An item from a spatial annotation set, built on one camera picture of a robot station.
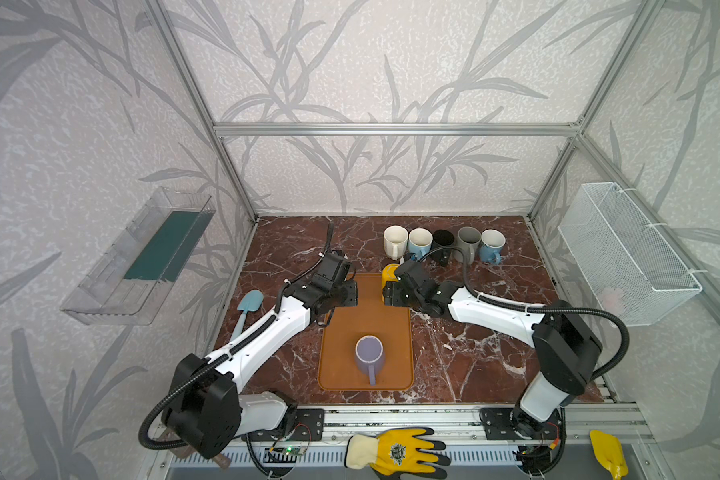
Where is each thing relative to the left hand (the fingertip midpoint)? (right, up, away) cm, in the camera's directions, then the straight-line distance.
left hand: (356, 282), depth 84 cm
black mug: (+28, +10, +18) cm, 35 cm away
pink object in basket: (+65, -3, -11) cm, 66 cm away
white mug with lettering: (+12, +12, +16) cm, 23 cm away
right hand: (+10, -1, +5) cm, 11 cm away
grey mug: (+37, +12, +17) cm, 43 cm away
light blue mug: (+21, +11, +19) cm, 30 cm away
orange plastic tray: (-5, -25, -1) cm, 25 cm away
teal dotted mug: (+45, +11, +17) cm, 49 cm away
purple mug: (+4, -18, -7) cm, 20 cm away
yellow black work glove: (+11, -37, -16) cm, 42 cm away
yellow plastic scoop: (+59, -37, -16) cm, 72 cm away
